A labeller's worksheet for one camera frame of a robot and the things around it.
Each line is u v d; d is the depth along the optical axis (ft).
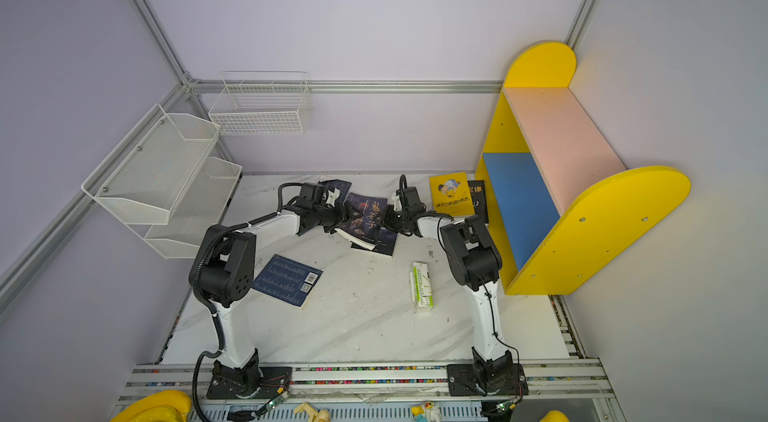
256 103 3.13
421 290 2.80
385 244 3.22
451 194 3.64
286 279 2.98
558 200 2.01
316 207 2.69
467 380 2.41
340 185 3.88
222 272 1.71
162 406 2.22
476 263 1.90
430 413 2.19
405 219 2.77
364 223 3.28
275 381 2.44
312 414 2.25
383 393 2.40
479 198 3.61
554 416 2.19
